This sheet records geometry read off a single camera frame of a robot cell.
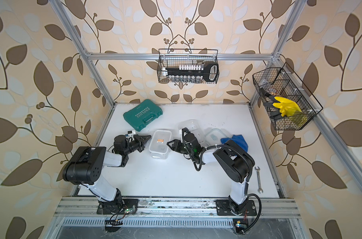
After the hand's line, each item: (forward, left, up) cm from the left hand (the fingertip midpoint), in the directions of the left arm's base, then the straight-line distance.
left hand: (149, 135), depth 89 cm
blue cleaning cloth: (+3, -57, -8) cm, 58 cm away
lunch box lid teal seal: (+6, -42, -11) cm, 43 cm away
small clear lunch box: (-4, -5, -4) cm, 8 cm away
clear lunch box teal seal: (+14, -28, -10) cm, 33 cm away
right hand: (-4, -12, -5) cm, 14 cm away
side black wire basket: (+22, -75, +24) cm, 82 cm away
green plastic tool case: (+22, +10, -7) cm, 25 cm away
